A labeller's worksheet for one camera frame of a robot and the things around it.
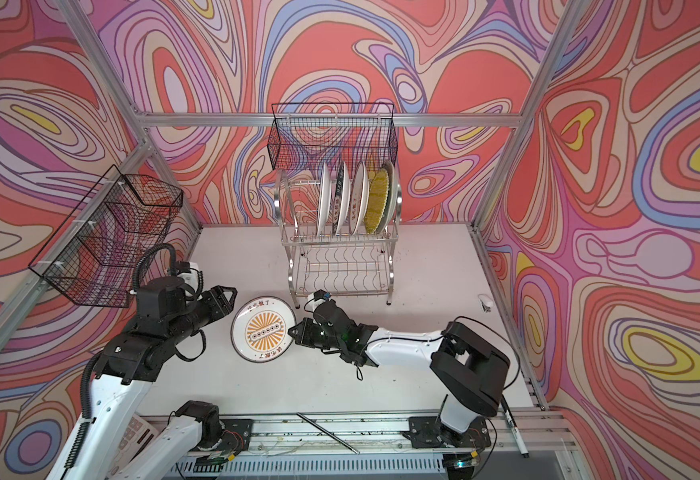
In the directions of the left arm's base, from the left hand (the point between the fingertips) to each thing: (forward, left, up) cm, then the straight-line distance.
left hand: (234, 291), depth 70 cm
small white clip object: (+10, -71, -24) cm, 76 cm away
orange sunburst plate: (-3, -3, -14) cm, 15 cm away
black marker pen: (-25, -68, -25) cm, 77 cm away
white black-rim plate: (+31, -20, +2) cm, 37 cm away
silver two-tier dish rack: (+24, -17, -21) cm, 36 cm away
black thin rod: (-26, -22, -26) cm, 43 cm away
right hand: (-5, -12, -15) cm, 20 cm away
